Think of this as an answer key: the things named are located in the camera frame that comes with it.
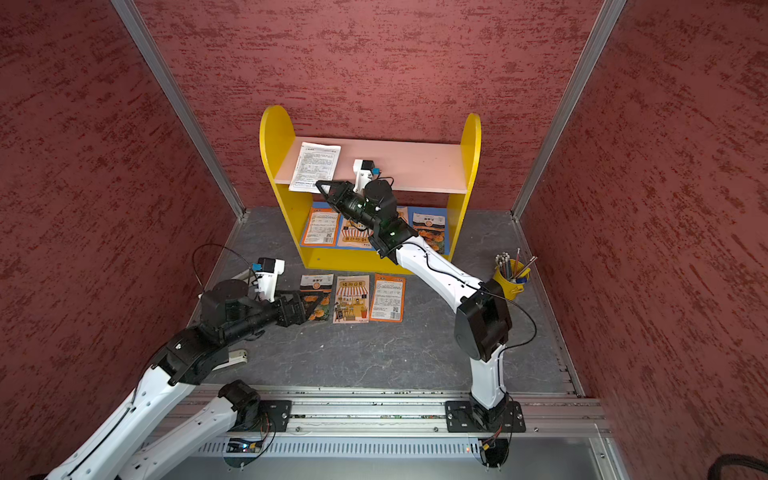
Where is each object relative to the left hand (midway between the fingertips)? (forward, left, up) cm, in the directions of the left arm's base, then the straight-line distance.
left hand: (311, 301), depth 68 cm
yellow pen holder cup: (+18, -57, -16) cm, 62 cm away
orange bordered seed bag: (+32, +5, -11) cm, 35 cm away
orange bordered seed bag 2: (+14, -18, -24) cm, 33 cm away
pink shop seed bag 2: (+12, -6, -24) cm, 28 cm away
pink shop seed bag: (+29, -6, -10) cm, 32 cm away
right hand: (+22, 0, +15) cm, 27 cm away
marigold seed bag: (+34, -32, -10) cm, 48 cm away
